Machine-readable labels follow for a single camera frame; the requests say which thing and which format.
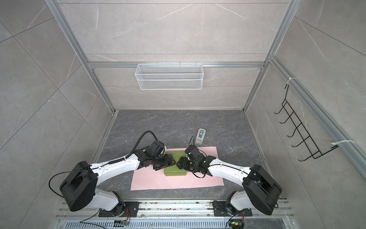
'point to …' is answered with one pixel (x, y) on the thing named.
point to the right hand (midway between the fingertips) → (179, 164)
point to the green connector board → (237, 223)
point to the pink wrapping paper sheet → (147, 178)
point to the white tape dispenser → (200, 136)
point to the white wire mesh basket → (169, 77)
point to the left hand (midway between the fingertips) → (173, 161)
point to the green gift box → (174, 170)
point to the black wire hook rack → (307, 140)
